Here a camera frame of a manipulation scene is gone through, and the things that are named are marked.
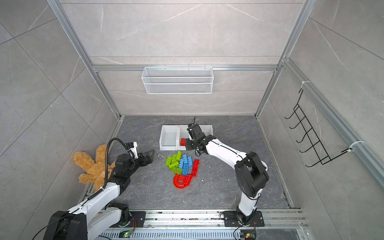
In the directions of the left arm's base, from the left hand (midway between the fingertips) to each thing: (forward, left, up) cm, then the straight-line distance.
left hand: (148, 148), depth 85 cm
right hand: (+5, -24, -2) cm, 24 cm away
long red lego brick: (-8, -27, -12) cm, 31 cm away
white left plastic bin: (+16, -10, -12) cm, 22 cm away
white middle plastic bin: (+20, -20, -12) cm, 30 cm away
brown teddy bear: (-10, +28, -5) cm, 30 cm away
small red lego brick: (+12, -20, -11) cm, 26 cm away
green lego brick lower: (-9, -16, -11) cm, 21 cm away
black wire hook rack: (-15, -82, +18) cm, 85 cm away
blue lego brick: (-8, -21, -12) cm, 26 cm away
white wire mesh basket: (+44, -17, +17) cm, 50 cm away
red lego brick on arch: (-15, -23, -10) cm, 29 cm away
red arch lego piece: (-16, -18, -12) cm, 27 cm away
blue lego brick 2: (-3, -24, -11) cm, 27 cm away
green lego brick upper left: (-3, -10, -12) cm, 16 cm away
